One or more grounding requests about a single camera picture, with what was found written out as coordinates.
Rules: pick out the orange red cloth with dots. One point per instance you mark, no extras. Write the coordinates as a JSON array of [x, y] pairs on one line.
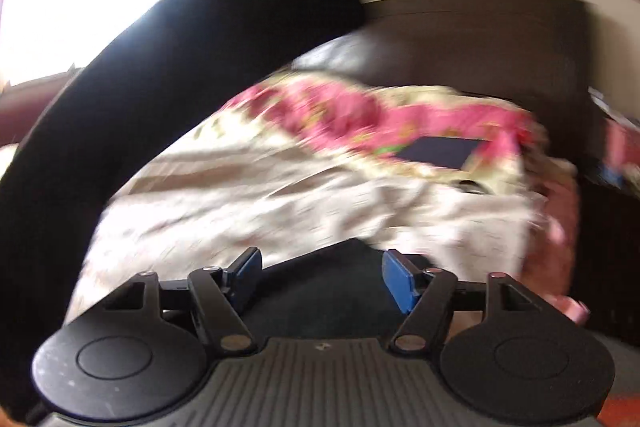
[[621, 412]]

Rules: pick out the cherry print bed sheet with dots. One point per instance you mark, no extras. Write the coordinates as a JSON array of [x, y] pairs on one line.
[[232, 183]]

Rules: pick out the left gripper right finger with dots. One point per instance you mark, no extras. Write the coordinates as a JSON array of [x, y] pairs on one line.
[[424, 296]]

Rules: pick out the dark wooden headboard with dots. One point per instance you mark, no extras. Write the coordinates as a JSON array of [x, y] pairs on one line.
[[538, 54]]

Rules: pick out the black pants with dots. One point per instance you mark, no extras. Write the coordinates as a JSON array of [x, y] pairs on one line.
[[160, 77]]

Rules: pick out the pink floral quilt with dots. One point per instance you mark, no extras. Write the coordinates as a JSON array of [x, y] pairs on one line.
[[400, 126]]

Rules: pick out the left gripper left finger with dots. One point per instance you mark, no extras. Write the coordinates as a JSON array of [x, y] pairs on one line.
[[219, 296]]

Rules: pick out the dark folded cloth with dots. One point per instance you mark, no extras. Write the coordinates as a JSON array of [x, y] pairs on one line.
[[440, 151]]

